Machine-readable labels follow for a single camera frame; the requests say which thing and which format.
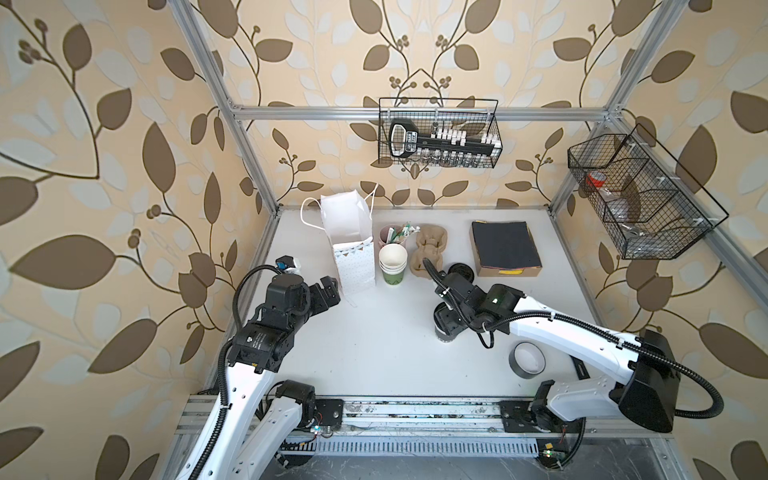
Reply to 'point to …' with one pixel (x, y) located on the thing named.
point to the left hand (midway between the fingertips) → (324, 285)
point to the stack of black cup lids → (463, 270)
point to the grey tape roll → (527, 359)
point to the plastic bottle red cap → (596, 179)
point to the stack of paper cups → (392, 259)
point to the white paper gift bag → (346, 218)
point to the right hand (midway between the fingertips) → (450, 317)
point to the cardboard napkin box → (484, 271)
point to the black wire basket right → (650, 206)
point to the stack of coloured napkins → (507, 246)
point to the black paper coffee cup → (442, 337)
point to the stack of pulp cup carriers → (431, 244)
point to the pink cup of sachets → (391, 234)
